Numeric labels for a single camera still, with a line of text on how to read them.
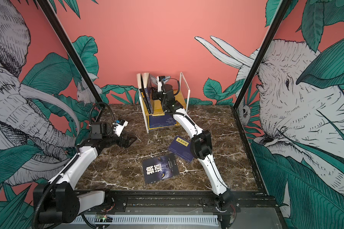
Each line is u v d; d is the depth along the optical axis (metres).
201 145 0.64
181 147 0.96
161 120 1.01
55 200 0.39
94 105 1.14
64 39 0.80
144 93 0.75
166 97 0.71
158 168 0.86
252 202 0.80
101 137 0.64
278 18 0.72
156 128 0.99
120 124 0.72
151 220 0.70
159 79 0.79
